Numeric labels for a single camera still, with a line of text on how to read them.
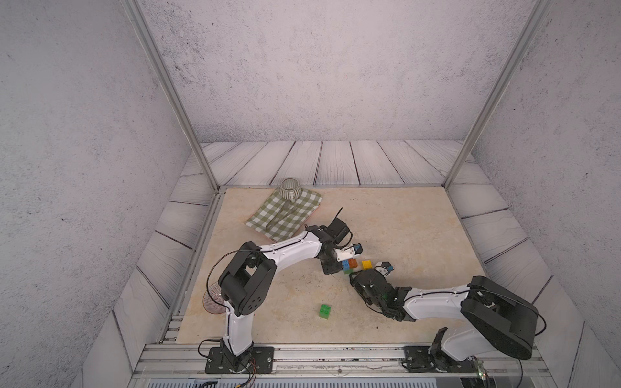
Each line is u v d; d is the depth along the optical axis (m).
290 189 1.12
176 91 0.88
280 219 1.08
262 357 0.73
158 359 0.75
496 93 0.88
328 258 0.76
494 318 0.44
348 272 0.89
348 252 0.81
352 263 0.89
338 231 0.73
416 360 0.73
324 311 0.80
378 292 0.67
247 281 0.49
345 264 0.89
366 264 0.91
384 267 0.81
